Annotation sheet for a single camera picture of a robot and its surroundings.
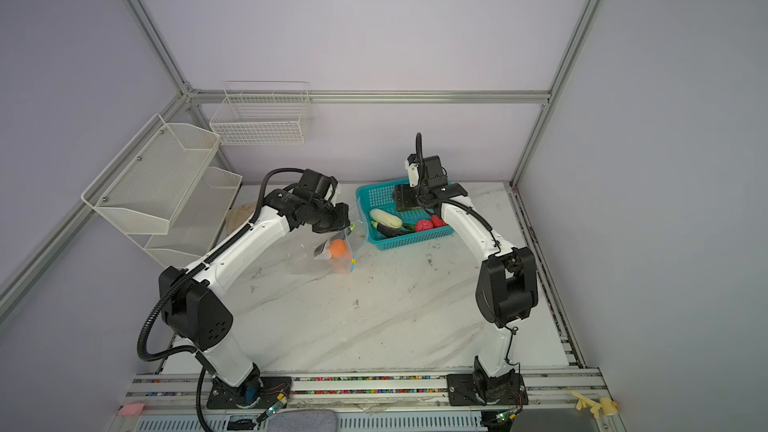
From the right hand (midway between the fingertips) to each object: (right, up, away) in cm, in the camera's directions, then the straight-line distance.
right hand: (400, 191), depth 89 cm
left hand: (-15, -10, -7) cm, 19 cm away
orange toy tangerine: (-20, -18, +4) cm, 27 cm away
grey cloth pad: (-23, -55, -22) cm, 63 cm away
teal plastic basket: (-7, -1, +22) cm, 23 cm away
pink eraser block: (-65, -54, -19) cm, 86 cm away
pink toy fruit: (+8, -11, +12) cm, 18 cm away
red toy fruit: (+13, -10, +12) cm, 20 cm away
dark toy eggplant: (-5, -13, +15) cm, 20 cm away
